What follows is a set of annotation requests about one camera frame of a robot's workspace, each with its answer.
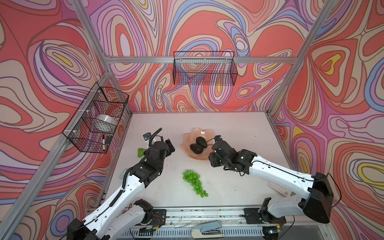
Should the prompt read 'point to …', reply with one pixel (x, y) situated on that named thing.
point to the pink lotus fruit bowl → (190, 138)
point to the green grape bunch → (190, 176)
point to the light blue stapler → (210, 230)
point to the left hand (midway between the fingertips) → (165, 142)
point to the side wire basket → (80, 129)
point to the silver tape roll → (103, 122)
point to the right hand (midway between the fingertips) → (214, 159)
